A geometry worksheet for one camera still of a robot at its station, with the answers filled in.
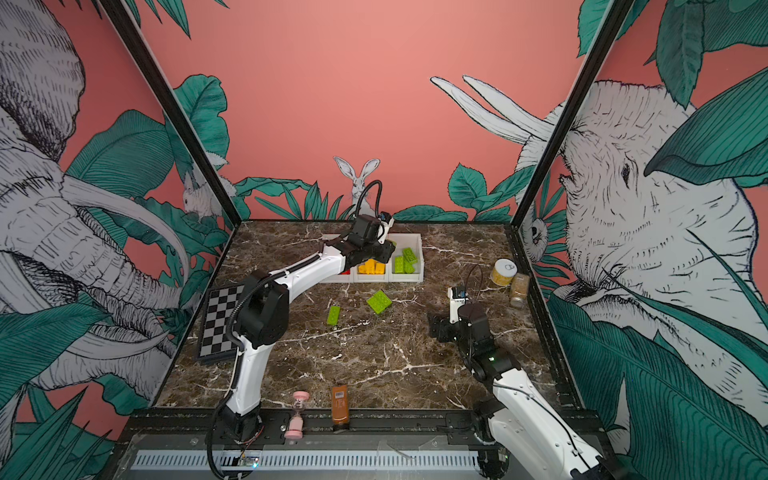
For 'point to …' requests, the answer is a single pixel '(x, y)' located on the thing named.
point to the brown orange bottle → (340, 404)
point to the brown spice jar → (519, 291)
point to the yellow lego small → (372, 267)
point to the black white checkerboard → (215, 343)
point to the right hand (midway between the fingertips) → (438, 309)
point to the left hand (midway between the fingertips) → (395, 241)
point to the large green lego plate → (379, 302)
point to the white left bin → (328, 250)
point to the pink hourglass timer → (295, 428)
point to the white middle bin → (370, 278)
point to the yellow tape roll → (503, 271)
